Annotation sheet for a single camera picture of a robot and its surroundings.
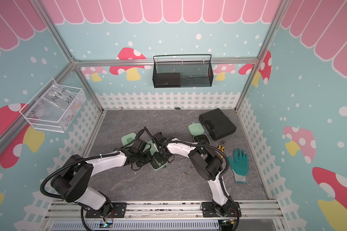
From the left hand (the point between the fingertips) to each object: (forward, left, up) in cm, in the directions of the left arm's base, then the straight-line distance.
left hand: (152, 161), depth 91 cm
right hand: (+2, -4, -1) cm, 5 cm away
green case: (+16, +20, +1) cm, 25 cm away
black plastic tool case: (+28, -46, +3) cm, 54 cm away
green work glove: (-1, -55, -1) cm, 55 cm away
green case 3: (+25, -30, 0) cm, 39 cm away
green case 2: (-2, -2, 0) cm, 3 cm away
